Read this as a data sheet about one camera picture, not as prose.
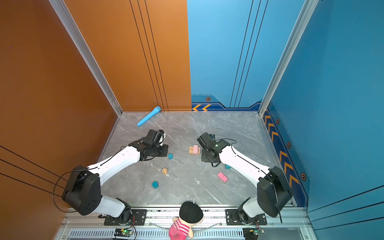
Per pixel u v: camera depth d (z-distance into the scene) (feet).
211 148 1.92
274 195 1.30
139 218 2.41
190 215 2.20
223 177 2.79
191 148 3.20
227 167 2.94
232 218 2.38
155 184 2.73
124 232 2.32
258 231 2.28
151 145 2.20
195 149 3.17
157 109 3.93
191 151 3.15
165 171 2.84
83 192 1.40
